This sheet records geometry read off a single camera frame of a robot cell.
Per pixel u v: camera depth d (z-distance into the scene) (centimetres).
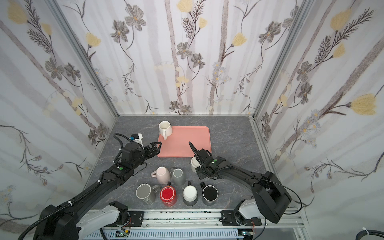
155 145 73
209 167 61
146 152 72
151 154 72
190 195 74
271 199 42
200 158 67
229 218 73
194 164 86
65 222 39
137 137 73
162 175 80
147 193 72
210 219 76
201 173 76
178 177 79
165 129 103
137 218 73
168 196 74
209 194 73
